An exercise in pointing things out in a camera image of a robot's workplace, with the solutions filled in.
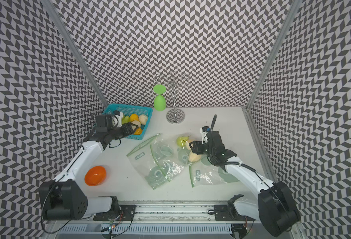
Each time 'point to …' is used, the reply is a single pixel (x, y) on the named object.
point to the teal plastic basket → (127, 110)
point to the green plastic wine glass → (159, 101)
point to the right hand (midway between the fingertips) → (193, 146)
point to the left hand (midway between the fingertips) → (133, 128)
